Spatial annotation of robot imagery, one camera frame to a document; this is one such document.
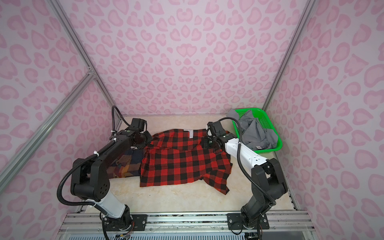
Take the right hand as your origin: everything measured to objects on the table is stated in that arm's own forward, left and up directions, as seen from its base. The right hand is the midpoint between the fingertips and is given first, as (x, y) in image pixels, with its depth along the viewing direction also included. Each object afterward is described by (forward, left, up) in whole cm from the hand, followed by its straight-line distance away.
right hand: (204, 141), depth 87 cm
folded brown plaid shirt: (-11, +45, -10) cm, 48 cm away
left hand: (+4, +32, -1) cm, 33 cm away
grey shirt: (+14, -34, -10) cm, 39 cm away
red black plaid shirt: (-3, +20, -14) cm, 24 cm away
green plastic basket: (+30, -40, -6) cm, 50 cm away
